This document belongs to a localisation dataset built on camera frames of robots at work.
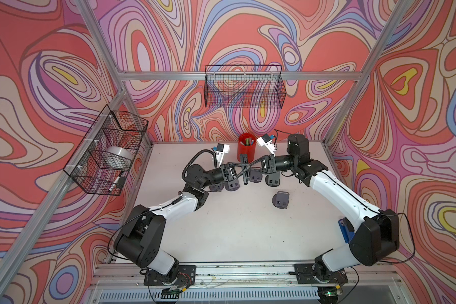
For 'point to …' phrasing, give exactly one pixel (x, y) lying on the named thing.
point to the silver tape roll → (116, 158)
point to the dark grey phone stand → (273, 179)
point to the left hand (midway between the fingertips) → (250, 174)
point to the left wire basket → (111, 128)
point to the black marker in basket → (113, 185)
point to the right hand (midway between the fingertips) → (248, 173)
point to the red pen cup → (246, 145)
